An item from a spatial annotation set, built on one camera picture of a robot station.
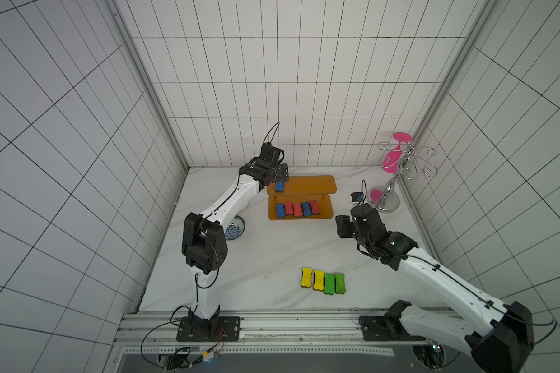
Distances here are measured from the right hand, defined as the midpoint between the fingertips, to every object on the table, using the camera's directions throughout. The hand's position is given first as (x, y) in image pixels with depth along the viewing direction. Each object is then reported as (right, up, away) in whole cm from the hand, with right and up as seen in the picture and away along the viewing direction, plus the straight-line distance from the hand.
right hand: (333, 218), depth 79 cm
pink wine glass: (+23, +21, +5) cm, 31 cm away
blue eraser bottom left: (-19, 0, +21) cm, 28 cm away
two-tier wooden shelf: (-7, +6, +30) cm, 32 cm away
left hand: (-21, +15, +11) cm, 29 cm away
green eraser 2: (+3, -24, +1) cm, 24 cm away
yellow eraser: (-9, -22, +4) cm, 24 cm away
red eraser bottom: (-15, +1, +21) cm, 26 cm away
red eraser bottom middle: (-11, 0, +21) cm, 24 cm away
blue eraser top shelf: (-19, +11, +13) cm, 26 cm away
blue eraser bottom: (-7, +1, +21) cm, 22 cm away
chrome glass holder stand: (+28, +22, +6) cm, 36 cm away
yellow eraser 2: (-5, -24, +1) cm, 24 cm away
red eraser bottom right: (-3, +1, +21) cm, 21 cm away
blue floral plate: (-38, -7, +16) cm, 41 cm away
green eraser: (-1, -24, +2) cm, 24 cm away
